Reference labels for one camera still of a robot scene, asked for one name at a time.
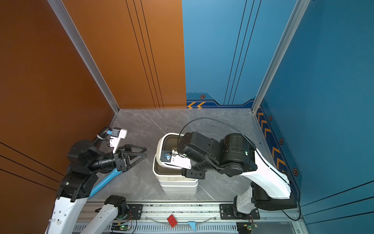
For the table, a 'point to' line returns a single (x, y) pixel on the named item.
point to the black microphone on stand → (101, 135)
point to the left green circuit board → (124, 227)
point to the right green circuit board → (252, 225)
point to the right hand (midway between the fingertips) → (185, 159)
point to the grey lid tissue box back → (179, 187)
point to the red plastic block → (172, 221)
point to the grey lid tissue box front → (180, 192)
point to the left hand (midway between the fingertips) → (146, 152)
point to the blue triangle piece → (193, 225)
